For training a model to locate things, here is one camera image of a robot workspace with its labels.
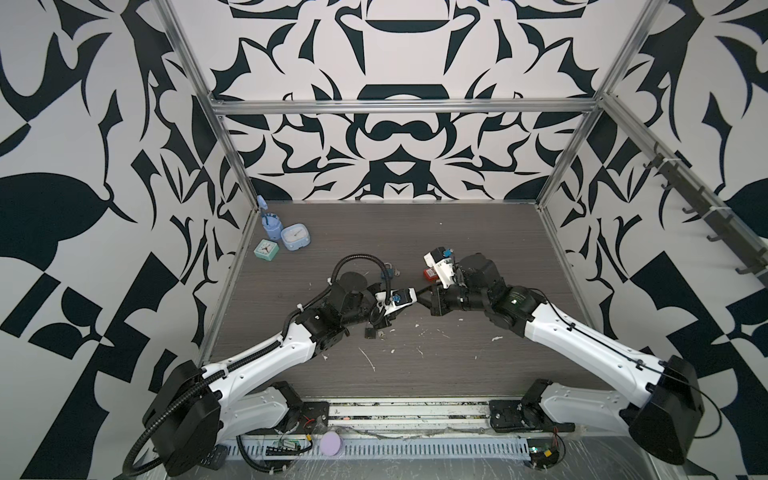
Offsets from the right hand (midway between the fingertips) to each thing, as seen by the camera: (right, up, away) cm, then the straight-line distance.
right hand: (415, 296), depth 73 cm
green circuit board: (-30, -36, -1) cm, 47 cm away
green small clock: (-48, +9, +32) cm, 58 cm away
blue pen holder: (-46, +19, +30) cm, 58 cm away
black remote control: (-45, -35, -5) cm, 57 cm away
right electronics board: (+30, -36, -2) cm, 47 cm away
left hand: (-2, +2, +2) cm, 3 cm away
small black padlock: (-12, -13, +15) cm, 23 cm away
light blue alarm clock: (-39, +14, +33) cm, 53 cm away
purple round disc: (-19, -29, -10) cm, 35 cm away
